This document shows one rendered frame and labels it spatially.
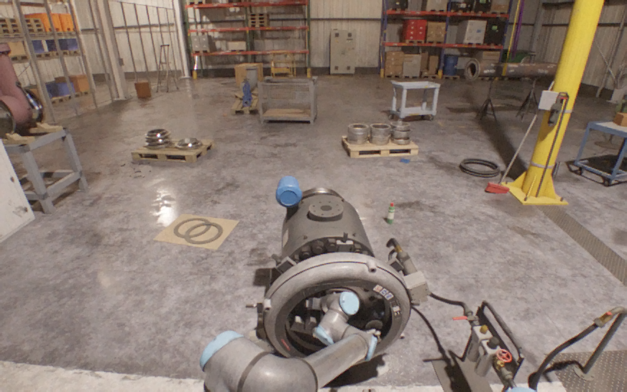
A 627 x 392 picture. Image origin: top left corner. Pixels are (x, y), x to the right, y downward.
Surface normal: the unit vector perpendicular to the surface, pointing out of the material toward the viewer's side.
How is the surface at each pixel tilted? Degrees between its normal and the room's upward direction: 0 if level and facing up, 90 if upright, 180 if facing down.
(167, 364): 0
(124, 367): 0
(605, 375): 0
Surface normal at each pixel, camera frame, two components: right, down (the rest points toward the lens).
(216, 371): -0.46, -0.17
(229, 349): -0.11, -0.79
